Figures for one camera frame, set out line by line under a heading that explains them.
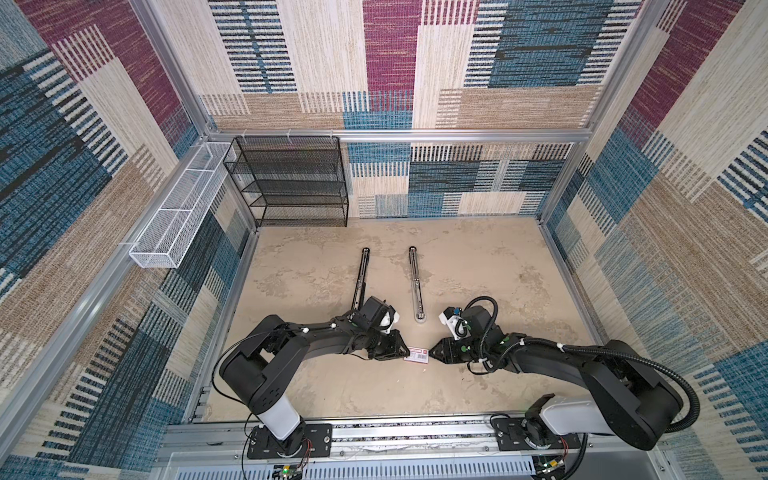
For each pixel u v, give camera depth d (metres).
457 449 0.73
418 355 0.86
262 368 0.46
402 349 0.85
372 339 0.75
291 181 1.12
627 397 0.43
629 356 0.46
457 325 0.81
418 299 0.96
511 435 0.73
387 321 0.77
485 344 0.69
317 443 0.73
